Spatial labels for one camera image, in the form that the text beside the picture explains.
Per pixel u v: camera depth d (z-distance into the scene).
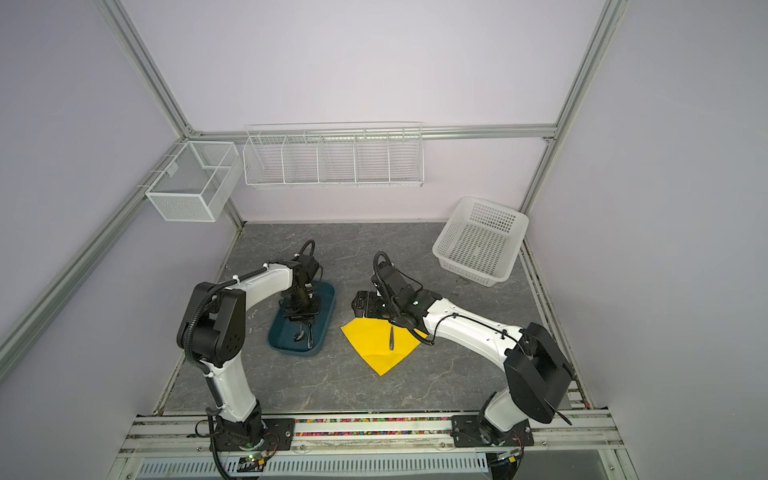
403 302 0.62
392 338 0.90
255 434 0.67
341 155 1.08
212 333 0.50
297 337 0.89
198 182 1.02
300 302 0.81
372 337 0.90
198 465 0.71
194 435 0.75
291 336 0.89
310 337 0.91
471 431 0.74
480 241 1.15
